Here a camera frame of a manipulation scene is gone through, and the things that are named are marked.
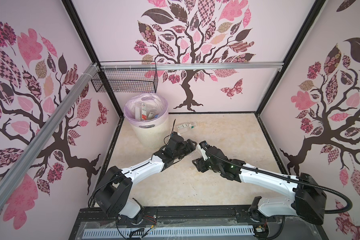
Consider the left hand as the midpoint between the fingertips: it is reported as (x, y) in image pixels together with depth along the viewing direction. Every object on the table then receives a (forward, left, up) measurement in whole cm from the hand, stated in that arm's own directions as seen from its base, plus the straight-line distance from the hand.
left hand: (194, 148), depth 84 cm
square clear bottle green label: (+24, +4, -10) cm, 26 cm away
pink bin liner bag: (+30, +25, +7) cm, 40 cm away
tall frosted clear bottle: (+22, +35, +8) cm, 42 cm away
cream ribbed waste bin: (+7, +25, +2) cm, 26 cm away
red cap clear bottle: (+18, +30, +7) cm, 36 cm away
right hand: (-6, -1, 0) cm, 6 cm away
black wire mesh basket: (+64, +53, +3) cm, 83 cm away
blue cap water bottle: (+22, +27, +4) cm, 35 cm away
